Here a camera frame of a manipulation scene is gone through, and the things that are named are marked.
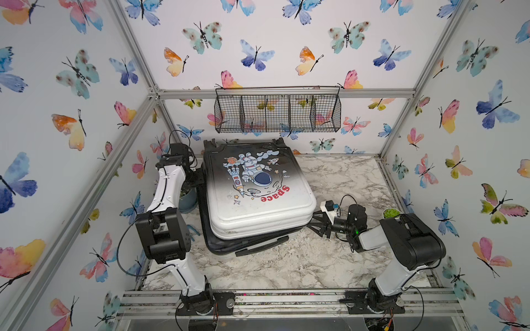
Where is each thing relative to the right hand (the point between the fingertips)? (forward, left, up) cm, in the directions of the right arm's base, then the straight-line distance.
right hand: (311, 218), depth 86 cm
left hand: (+12, +47, +8) cm, 49 cm away
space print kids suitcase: (-1, +22, +17) cm, 28 cm away
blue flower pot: (+5, +53, +1) cm, 53 cm away
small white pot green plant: (+3, -32, +2) cm, 33 cm away
